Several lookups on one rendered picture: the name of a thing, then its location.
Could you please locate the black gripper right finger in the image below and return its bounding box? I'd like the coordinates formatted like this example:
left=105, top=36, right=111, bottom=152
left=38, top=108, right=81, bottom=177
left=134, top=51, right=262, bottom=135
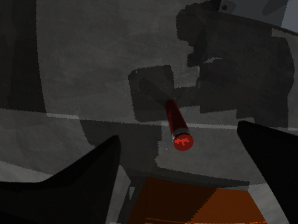
left=237, top=120, right=298, bottom=224

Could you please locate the red peg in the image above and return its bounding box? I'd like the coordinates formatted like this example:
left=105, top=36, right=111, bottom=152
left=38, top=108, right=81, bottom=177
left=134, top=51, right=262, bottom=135
left=164, top=100, right=194, bottom=152

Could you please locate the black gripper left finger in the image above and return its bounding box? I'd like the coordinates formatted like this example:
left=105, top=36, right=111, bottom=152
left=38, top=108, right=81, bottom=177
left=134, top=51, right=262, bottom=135
left=0, top=135, right=121, bottom=224

